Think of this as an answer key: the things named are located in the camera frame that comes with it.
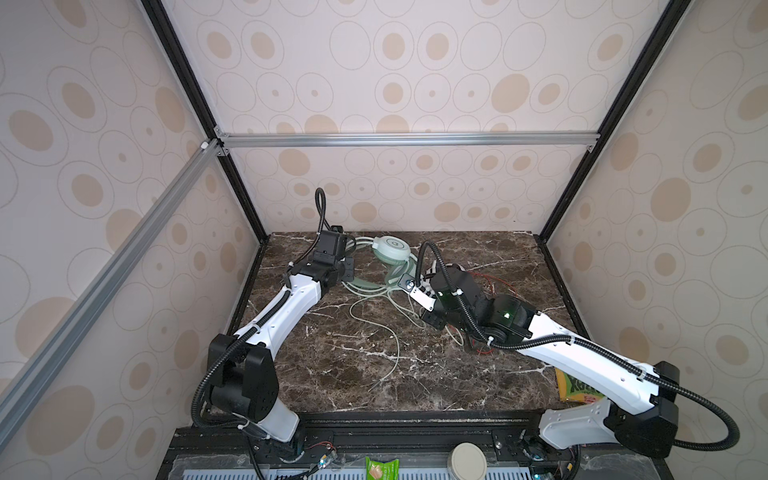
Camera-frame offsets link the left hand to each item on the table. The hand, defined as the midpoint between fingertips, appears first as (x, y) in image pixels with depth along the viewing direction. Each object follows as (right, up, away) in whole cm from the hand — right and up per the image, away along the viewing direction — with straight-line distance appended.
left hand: (351, 258), depth 86 cm
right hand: (+19, -8, -14) cm, 25 cm away
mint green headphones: (+12, +1, -8) cm, 15 cm away
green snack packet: (+9, -49, -17) cm, 53 cm away
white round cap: (+28, -46, -19) cm, 57 cm away
